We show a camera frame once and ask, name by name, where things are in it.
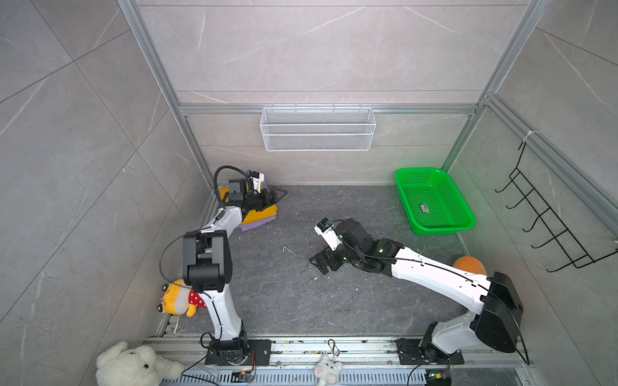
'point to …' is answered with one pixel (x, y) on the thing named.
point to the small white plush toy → (327, 371)
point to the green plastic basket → (433, 205)
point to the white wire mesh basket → (315, 129)
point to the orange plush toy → (470, 264)
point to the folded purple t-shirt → (245, 226)
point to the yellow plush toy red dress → (178, 299)
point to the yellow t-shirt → (252, 215)
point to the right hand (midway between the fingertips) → (322, 251)
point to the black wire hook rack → (577, 254)
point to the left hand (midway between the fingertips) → (283, 192)
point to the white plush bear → (140, 366)
